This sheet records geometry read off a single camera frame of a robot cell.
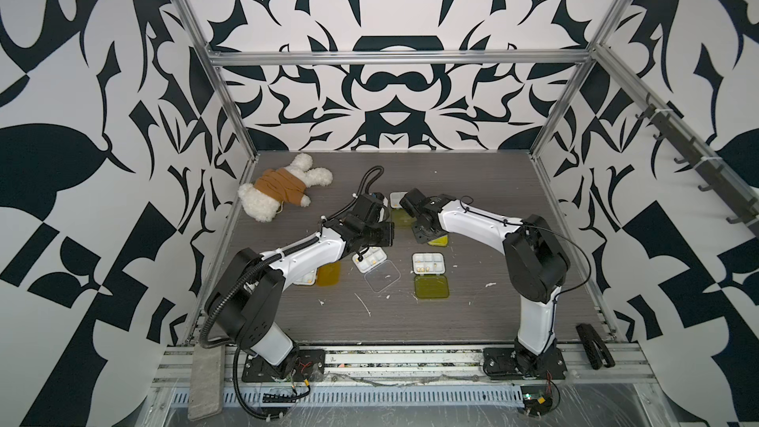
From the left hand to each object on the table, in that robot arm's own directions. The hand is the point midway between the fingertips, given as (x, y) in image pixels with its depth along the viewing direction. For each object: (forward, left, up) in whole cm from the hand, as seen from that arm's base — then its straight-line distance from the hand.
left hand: (393, 228), depth 88 cm
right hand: (+4, -11, -6) cm, 13 cm away
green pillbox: (-3, -1, +10) cm, 11 cm away
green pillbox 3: (-10, -11, -10) cm, 18 cm away
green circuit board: (-41, -32, -11) cm, 53 cm away
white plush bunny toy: (+18, +38, -1) cm, 42 cm away
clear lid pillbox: (-9, +4, -10) cm, 14 cm away
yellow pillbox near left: (-8, +20, -11) cm, 24 cm away
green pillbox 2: (0, -16, -10) cm, 19 cm away
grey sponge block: (-37, +45, -7) cm, 59 cm away
